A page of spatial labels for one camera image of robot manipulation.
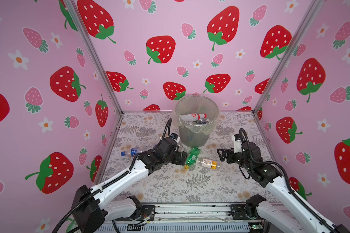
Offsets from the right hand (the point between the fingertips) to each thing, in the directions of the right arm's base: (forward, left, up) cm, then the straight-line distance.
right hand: (223, 149), depth 77 cm
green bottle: (0, +16, -12) cm, 20 cm away
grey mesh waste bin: (+10, +17, -7) cm, 21 cm away
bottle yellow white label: (-3, +6, -13) cm, 15 cm away
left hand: (-5, +23, -1) cm, 23 cm away
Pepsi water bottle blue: (-1, +55, -13) cm, 56 cm away
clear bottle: (+25, +11, -5) cm, 28 cm away
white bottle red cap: (+20, +20, +2) cm, 28 cm away
